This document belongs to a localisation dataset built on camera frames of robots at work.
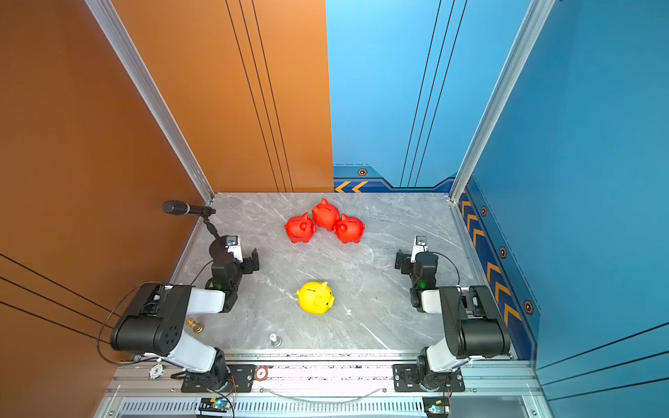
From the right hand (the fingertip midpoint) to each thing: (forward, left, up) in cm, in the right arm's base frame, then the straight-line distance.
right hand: (415, 251), depth 94 cm
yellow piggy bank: (-19, +35, +3) cm, 40 cm away
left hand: (+1, +63, +2) cm, 63 cm away
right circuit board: (-46, 0, -8) cm, 46 cm away
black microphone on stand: (+4, +76, -3) cm, 76 cm away
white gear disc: (-38, +81, -6) cm, 90 cm away
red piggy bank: (+7, +42, +4) cm, 43 cm away
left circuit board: (-46, +61, -7) cm, 77 cm away
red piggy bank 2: (+16, +34, +2) cm, 37 cm away
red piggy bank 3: (+7, +24, +4) cm, 25 cm away
